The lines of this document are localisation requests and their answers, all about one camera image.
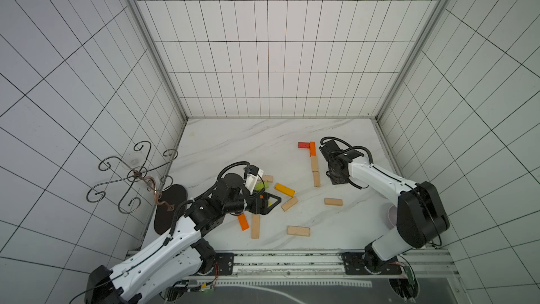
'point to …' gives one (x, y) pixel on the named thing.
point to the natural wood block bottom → (299, 231)
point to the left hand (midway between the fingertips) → (269, 202)
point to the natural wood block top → (268, 178)
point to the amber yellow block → (285, 189)
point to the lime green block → (259, 186)
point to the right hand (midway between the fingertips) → (332, 165)
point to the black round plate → (170, 198)
